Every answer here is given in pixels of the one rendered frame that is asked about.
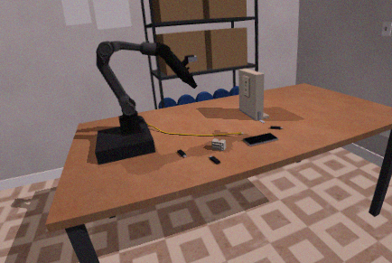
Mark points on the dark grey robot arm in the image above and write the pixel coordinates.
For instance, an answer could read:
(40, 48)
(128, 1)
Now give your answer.
(129, 120)

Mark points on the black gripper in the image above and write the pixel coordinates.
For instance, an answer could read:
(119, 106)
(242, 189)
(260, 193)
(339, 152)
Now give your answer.
(181, 71)

